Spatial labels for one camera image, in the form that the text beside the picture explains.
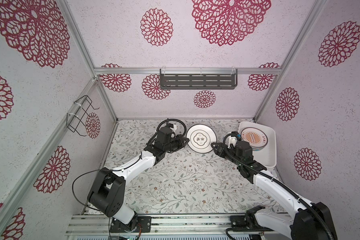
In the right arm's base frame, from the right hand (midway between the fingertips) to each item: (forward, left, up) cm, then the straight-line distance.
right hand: (213, 143), depth 80 cm
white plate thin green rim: (+5, +6, -1) cm, 8 cm away
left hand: (+2, +12, 0) cm, 12 cm away
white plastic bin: (+5, -39, -22) cm, 45 cm away
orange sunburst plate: (+17, -35, -18) cm, 43 cm away
